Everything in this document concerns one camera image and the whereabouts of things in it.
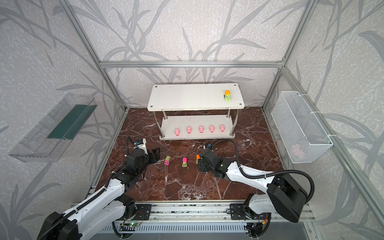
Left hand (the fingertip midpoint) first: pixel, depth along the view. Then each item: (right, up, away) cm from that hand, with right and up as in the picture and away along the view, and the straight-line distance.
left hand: (158, 145), depth 85 cm
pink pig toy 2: (+17, +8, +11) cm, 22 cm away
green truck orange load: (+23, -8, +5) cm, 25 cm away
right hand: (+26, -7, +1) cm, 27 cm away
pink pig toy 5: (+39, +9, +14) cm, 42 cm away
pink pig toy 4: (+32, +9, +13) cm, 35 cm away
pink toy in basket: (+73, 0, -11) cm, 74 cm away
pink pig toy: (+9, +7, +11) cm, 16 cm away
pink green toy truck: (+4, -10, +4) cm, 12 cm away
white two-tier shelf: (+21, +21, +34) cm, 45 cm away
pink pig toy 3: (+25, +9, +12) cm, 29 cm away
